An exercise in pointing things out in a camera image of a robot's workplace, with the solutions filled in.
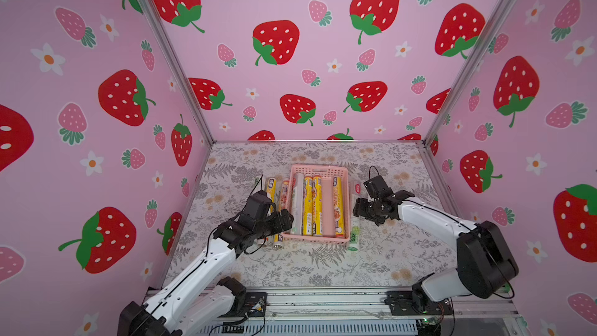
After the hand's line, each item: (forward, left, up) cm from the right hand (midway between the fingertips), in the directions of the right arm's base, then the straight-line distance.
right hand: (366, 209), depth 90 cm
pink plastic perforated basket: (+23, +21, -4) cm, 31 cm away
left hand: (-11, +30, +8) cm, 32 cm away
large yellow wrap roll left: (-15, +33, -3) cm, 36 cm away
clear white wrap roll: (+2, +28, -2) cm, 28 cm away
